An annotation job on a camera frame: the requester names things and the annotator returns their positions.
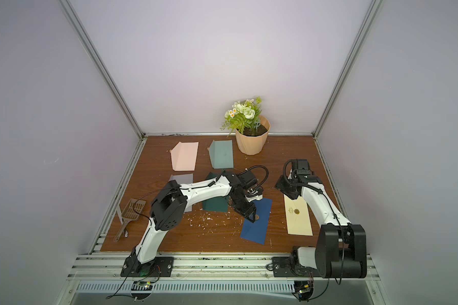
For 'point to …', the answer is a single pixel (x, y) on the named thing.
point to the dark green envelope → (217, 204)
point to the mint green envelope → (221, 155)
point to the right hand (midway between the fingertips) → (282, 179)
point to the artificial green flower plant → (243, 117)
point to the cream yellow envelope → (298, 218)
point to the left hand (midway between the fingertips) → (254, 219)
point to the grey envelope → (182, 179)
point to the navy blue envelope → (257, 230)
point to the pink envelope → (184, 155)
